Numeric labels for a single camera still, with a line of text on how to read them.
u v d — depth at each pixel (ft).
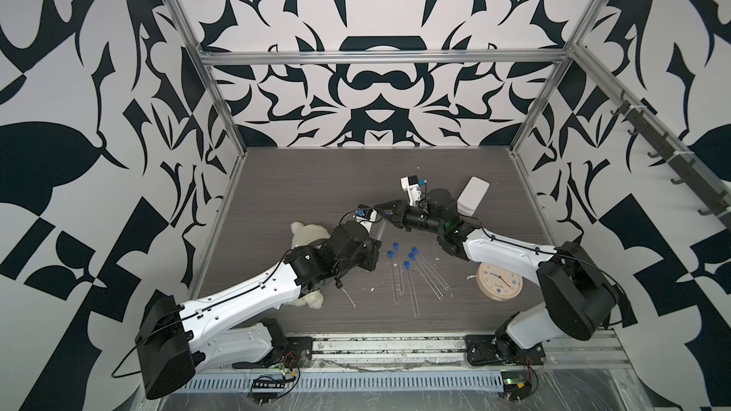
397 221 2.34
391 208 2.47
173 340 1.28
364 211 2.17
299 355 2.42
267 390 2.38
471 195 3.41
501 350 2.21
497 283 2.72
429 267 2.91
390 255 3.00
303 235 2.82
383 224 2.53
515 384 2.34
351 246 1.81
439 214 2.21
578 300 1.45
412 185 2.54
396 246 3.07
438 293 2.73
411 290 2.78
